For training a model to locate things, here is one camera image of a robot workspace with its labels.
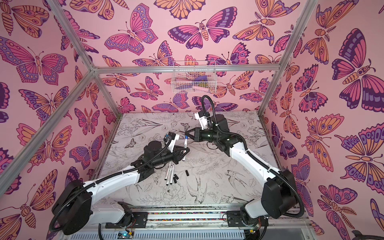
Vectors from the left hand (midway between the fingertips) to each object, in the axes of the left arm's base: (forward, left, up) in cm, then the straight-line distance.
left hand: (189, 148), depth 75 cm
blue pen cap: (+4, +2, +4) cm, 6 cm away
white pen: (-1, +2, -1) cm, 3 cm away
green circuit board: (-34, +31, -24) cm, 52 cm away
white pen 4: (-9, +11, -20) cm, 25 cm away
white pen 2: (-8, +9, -2) cm, 12 cm away
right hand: (+6, +2, +7) cm, 9 cm away
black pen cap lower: (-8, +10, -22) cm, 25 cm away
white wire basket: (+47, -2, +11) cm, 48 cm away
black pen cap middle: (-6, +9, -21) cm, 24 cm away
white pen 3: (-6, +13, -21) cm, 25 cm away
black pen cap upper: (-4, +2, -22) cm, 22 cm away
